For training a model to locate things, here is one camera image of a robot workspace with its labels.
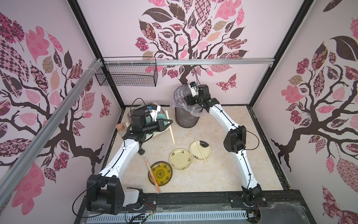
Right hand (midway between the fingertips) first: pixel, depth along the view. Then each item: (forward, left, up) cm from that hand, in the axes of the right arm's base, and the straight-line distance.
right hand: (189, 93), depth 97 cm
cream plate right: (-34, -3, -23) cm, 41 cm away
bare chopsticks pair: (-31, +12, +3) cm, 33 cm away
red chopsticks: (-50, +24, -21) cm, 59 cm away
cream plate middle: (-39, +8, -21) cm, 46 cm away
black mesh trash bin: (-15, +2, -5) cm, 17 cm away
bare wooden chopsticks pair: (-34, -7, -22) cm, 41 cm away
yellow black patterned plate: (-48, +18, -23) cm, 56 cm away
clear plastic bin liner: (-2, +8, -6) cm, 10 cm away
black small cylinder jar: (-34, +33, -20) cm, 52 cm away
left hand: (-29, +11, +3) cm, 31 cm away
